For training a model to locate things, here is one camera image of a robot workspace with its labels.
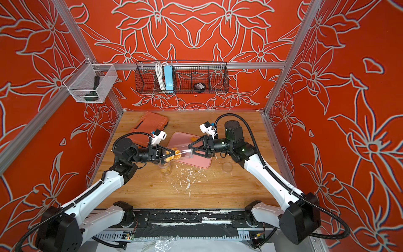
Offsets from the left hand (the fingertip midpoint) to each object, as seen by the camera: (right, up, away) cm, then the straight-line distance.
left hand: (173, 158), depth 62 cm
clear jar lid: (+27, -11, +28) cm, 40 cm away
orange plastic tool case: (-25, +15, +45) cm, 54 cm away
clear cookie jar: (-7, -10, +20) cm, 23 cm away
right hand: (+8, +3, -1) cm, 8 cm away
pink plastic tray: (-2, +3, +39) cm, 39 cm away
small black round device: (+10, +37, +33) cm, 51 cm away
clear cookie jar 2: (+7, +3, -2) cm, 7 cm away
